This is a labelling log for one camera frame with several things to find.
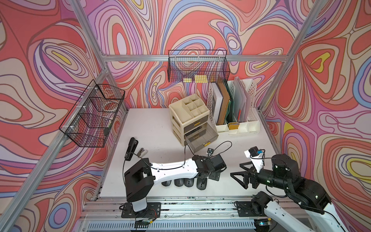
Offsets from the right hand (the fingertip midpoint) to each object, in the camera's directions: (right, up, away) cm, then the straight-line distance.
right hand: (237, 174), depth 62 cm
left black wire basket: (-73, +22, +11) cm, 77 cm away
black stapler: (-60, +7, +36) cm, 70 cm away
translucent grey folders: (+11, +36, +23) cm, 44 cm away
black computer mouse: (-34, -12, +20) cm, 41 cm away
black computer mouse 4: (-15, -13, +18) cm, 27 cm away
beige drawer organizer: (-22, +27, +23) cm, 42 cm away
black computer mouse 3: (-21, -12, +19) cm, 31 cm away
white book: (-2, +36, +31) cm, 47 cm away
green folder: (+6, +28, +31) cm, 42 cm away
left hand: (-8, -5, +16) cm, 18 cm away
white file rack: (+26, +20, +43) cm, 54 cm away
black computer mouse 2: (-27, -11, +19) cm, 35 cm away
